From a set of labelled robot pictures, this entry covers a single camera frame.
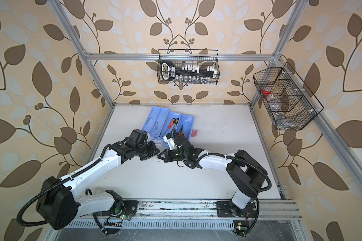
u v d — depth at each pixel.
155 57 0.90
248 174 0.45
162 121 0.96
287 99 0.77
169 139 0.76
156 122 0.96
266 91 0.81
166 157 0.71
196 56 0.91
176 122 0.99
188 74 0.84
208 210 0.75
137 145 0.64
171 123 0.99
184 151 0.65
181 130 1.06
